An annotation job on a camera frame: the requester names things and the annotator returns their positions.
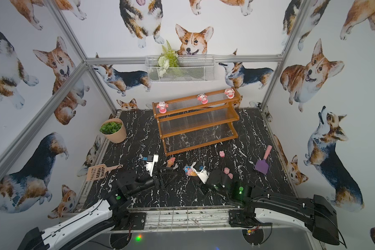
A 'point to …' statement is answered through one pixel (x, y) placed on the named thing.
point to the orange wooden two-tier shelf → (190, 122)
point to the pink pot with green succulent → (114, 130)
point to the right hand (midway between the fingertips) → (192, 175)
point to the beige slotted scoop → (100, 171)
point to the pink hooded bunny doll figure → (162, 106)
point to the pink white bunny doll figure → (229, 92)
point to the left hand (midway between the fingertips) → (175, 171)
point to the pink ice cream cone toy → (170, 162)
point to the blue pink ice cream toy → (189, 171)
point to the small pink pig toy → (222, 153)
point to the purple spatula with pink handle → (262, 165)
